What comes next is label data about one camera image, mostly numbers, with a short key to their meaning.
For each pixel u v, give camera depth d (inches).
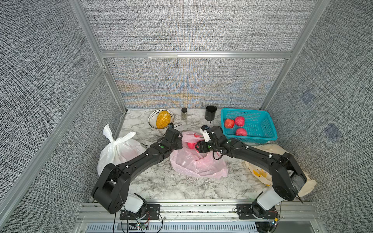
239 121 41.2
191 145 36.3
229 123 40.7
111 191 16.6
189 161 34.0
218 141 26.2
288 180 17.5
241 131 38.9
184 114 42.7
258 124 43.2
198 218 28.5
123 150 32.7
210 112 43.5
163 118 41.7
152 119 43.9
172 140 26.2
